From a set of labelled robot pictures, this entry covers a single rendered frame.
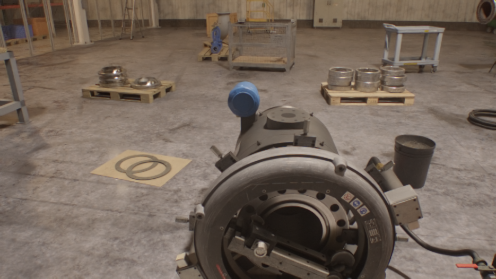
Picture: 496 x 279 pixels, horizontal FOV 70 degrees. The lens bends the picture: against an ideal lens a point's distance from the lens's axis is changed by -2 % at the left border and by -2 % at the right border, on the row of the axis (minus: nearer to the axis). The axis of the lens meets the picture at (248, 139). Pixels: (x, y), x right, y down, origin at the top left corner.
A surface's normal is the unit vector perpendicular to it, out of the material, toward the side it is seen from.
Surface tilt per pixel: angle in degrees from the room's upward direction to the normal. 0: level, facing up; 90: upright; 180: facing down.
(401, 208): 90
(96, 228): 0
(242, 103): 90
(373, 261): 90
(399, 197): 23
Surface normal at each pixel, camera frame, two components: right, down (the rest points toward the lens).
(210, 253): -0.05, 0.37
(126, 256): 0.00, -0.93
